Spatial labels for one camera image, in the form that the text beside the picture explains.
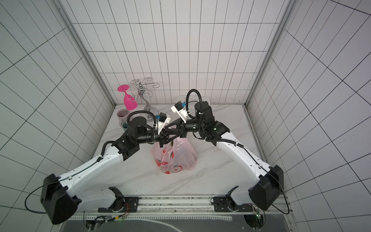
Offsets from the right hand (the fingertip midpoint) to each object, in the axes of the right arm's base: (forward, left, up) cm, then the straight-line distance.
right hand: (167, 125), depth 65 cm
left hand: (-2, -4, -6) cm, 8 cm away
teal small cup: (+18, +37, -28) cm, 50 cm away
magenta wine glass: (+30, +33, -16) cm, 47 cm away
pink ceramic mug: (+28, +43, -28) cm, 58 cm away
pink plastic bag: (-9, -4, -13) cm, 16 cm away
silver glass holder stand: (+31, +22, -9) cm, 40 cm away
